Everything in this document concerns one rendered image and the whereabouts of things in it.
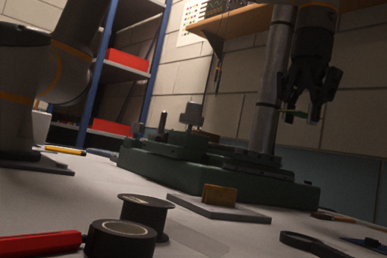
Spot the orange handled brush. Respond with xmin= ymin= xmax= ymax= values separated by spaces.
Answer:
xmin=310 ymin=210 xmax=387 ymax=233

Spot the white cup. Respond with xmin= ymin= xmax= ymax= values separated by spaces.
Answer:
xmin=31 ymin=109 xmax=53 ymax=146

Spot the black wire spool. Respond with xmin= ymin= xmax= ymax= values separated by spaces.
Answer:
xmin=117 ymin=192 xmax=176 ymax=244

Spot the black probe cable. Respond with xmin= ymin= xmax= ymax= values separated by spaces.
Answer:
xmin=212 ymin=10 xmax=232 ymax=97

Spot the red box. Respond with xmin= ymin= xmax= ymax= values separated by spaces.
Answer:
xmin=103 ymin=47 xmax=151 ymax=73
xmin=90 ymin=117 xmax=134 ymax=138

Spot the yellow marker pen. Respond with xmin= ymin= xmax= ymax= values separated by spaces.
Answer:
xmin=44 ymin=144 xmax=87 ymax=158

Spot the black tape roll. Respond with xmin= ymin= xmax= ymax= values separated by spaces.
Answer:
xmin=83 ymin=218 xmax=159 ymax=258

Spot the black magnifying glass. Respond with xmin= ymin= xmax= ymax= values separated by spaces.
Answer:
xmin=278 ymin=230 xmax=355 ymax=258

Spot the small black block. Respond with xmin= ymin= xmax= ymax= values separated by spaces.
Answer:
xmin=363 ymin=236 xmax=382 ymax=248

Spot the blue flat sheet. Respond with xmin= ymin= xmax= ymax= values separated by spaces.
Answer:
xmin=338 ymin=236 xmax=387 ymax=258

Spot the small grey knob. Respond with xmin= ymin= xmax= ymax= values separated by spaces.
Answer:
xmin=131 ymin=120 xmax=146 ymax=141

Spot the red handled tool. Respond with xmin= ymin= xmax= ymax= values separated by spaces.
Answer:
xmin=0 ymin=229 xmax=89 ymax=253

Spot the black upright handle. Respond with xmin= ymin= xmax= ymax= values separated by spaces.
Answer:
xmin=154 ymin=110 xmax=170 ymax=144

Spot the wooden wall shelf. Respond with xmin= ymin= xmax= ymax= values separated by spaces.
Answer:
xmin=185 ymin=0 xmax=387 ymax=59

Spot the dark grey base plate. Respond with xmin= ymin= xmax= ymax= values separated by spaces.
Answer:
xmin=0 ymin=150 xmax=76 ymax=177

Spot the grey flat plate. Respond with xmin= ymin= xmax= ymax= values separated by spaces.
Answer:
xmin=166 ymin=192 xmax=273 ymax=225

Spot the green circuit board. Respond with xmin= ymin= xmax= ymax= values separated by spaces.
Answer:
xmin=278 ymin=108 xmax=309 ymax=119

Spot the grey drill column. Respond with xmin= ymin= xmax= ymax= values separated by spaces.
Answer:
xmin=247 ymin=4 xmax=300 ymax=156

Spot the brown box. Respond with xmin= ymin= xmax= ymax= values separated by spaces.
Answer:
xmin=192 ymin=129 xmax=221 ymax=145

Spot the white poster with coloured squares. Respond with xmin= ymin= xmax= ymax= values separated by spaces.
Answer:
xmin=176 ymin=0 xmax=228 ymax=49

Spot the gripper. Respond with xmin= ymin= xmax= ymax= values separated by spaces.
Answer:
xmin=276 ymin=7 xmax=344 ymax=126

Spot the black oscilloscope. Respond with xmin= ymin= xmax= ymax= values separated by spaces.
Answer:
xmin=200 ymin=0 xmax=256 ymax=22

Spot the green drill base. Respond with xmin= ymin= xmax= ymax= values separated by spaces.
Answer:
xmin=116 ymin=141 xmax=322 ymax=212

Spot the blue shelf unit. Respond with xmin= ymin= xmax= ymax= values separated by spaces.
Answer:
xmin=45 ymin=0 xmax=174 ymax=150

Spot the grey round dial knob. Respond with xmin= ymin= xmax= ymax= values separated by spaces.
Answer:
xmin=179 ymin=101 xmax=204 ymax=133

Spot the yellow sponge block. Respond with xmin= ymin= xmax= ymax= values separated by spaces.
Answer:
xmin=201 ymin=183 xmax=238 ymax=209

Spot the green cross-slide table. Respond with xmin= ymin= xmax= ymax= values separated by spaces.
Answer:
xmin=141 ymin=129 xmax=297 ymax=182

